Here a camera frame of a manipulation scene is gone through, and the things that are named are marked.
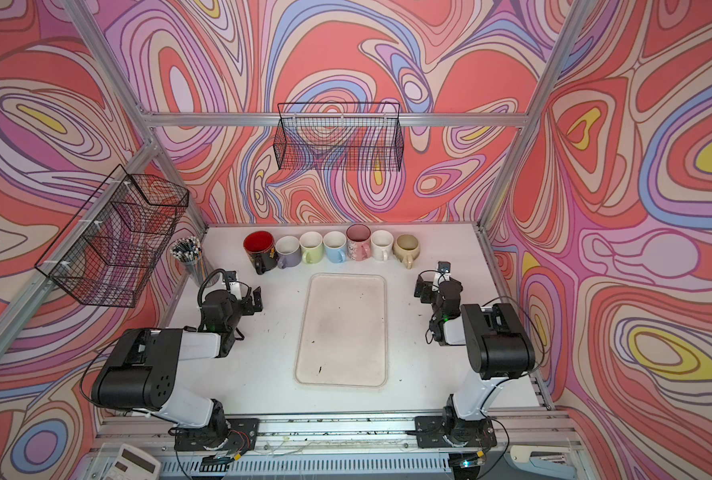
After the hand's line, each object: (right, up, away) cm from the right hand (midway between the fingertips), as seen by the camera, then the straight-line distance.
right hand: (435, 281), depth 97 cm
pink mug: (-25, +13, +4) cm, 29 cm away
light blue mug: (-34, +13, +9) cm, 37 cm away
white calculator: (-77, -39, -30) cm, 92 cm away
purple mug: (-51, +10, +10) cm, 53 cm away
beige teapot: (-9, +11, +5) cm, 15 cm away
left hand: (-61, -1, -3) cm, 61 cm away
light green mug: (-41, +12, +4) cm, 43 cm away
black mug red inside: (-58, +10, +2) cm, 59 cm away
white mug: (-17, +12, +5) cm, 21 cm away
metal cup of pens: (-78, +10, -7) cm, 79 cm away
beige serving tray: (-30, -16, -6) cm, 35 cm away
